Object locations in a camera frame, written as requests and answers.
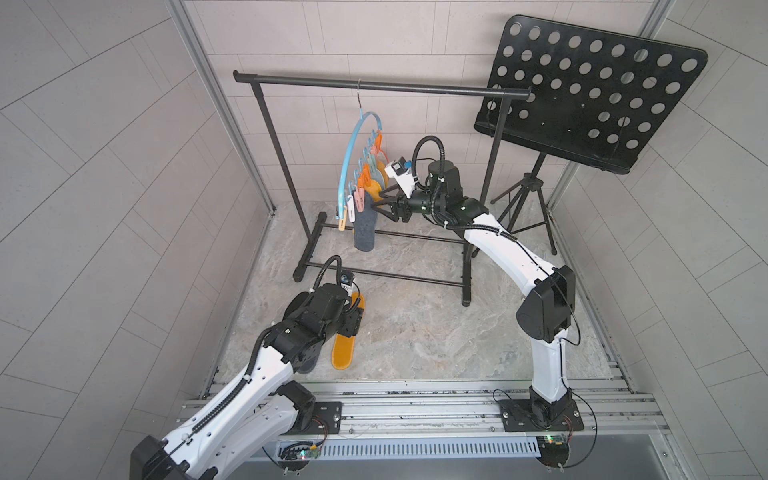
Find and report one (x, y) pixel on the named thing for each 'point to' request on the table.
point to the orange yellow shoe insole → (344, 345)
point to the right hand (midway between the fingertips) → (379, 200)
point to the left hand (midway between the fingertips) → (356, 304)
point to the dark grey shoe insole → (309, 364)
